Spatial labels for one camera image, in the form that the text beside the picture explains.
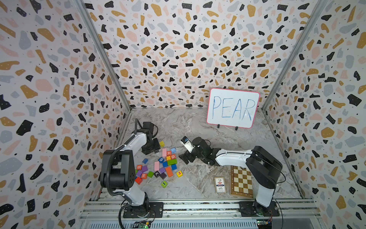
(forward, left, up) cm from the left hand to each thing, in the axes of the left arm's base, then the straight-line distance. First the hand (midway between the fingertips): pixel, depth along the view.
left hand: (157, 148), depth 92 cm
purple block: (-13, -4, -4) cm, 14 cm away
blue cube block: (-11, -11, -5) cm, 16 cm away
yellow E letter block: (-16, -15, -4) cm, 22 cm away
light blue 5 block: (0, -10, -3) cm, 11 cm away
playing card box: (-22, -39, -4) cm, 45 cm away
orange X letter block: (-5, -7, -4) cm, 10 cm away
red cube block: (-19, +8, -2) cm, 21 cm away
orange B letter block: (-11, +10, -3) cm, 15 cm away
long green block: (-7, -10, -5) cm, 13 cm away
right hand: (-3, -18, +3) cm, 18 cm away
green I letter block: (-21, -7, -3) cm, 23 cm away
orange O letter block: (-4, -11, -3) cm, 12 cm away
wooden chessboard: (-21, -51, -2) cm, 55 cm away
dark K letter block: (-15, -1, -4) cm, 16 cm away
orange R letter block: (-17, +6, -3) cm, 18 cm away
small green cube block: (-15, +2, -4) cm, 16 cm away
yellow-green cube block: (+5, -2, -3) cm, 6 cm away
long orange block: (-14, -9, -4) cm, 17 cm away
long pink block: (-11, -1, -3) cm, 11 cm away
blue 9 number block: (-6, -3, -4) cm, 8 cm away
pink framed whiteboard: (+27, -53, +10) cm, 60 cm away
